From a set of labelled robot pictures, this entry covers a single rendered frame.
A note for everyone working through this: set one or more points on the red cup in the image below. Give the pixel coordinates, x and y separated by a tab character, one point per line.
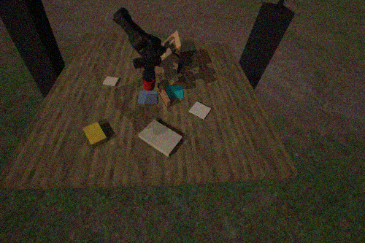
149	84

